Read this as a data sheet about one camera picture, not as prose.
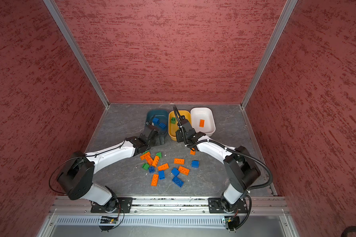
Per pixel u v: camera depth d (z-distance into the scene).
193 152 0.92
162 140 0.81
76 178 0.43
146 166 0.85
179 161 0.90
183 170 0.86
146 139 0.67
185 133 0.68
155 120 1.07
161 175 0.85
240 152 0.46
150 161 0.90
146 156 0.90
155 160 0.88
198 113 1.14
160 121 1.07
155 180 0.82
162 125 1.05
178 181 0.82
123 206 0.74
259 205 0.76
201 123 1.07
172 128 1.05
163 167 0.87
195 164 0.88
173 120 1.06
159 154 0.90
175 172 0.85
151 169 0.86
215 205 0.74
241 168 0.46
